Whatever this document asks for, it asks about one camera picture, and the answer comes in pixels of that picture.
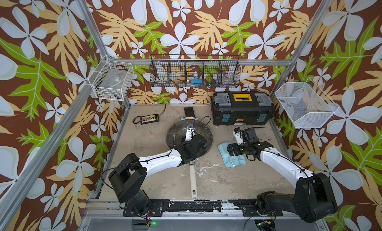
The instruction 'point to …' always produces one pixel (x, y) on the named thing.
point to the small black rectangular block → (189, 112)
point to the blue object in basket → (196, 82)
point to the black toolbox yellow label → (241, 108)
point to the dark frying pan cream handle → (192, 170)
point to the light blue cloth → (231, 162)
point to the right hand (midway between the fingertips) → (233, 146)
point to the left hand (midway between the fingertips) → (192, 135)
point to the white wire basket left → (112, 81)
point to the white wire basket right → (305, 106)
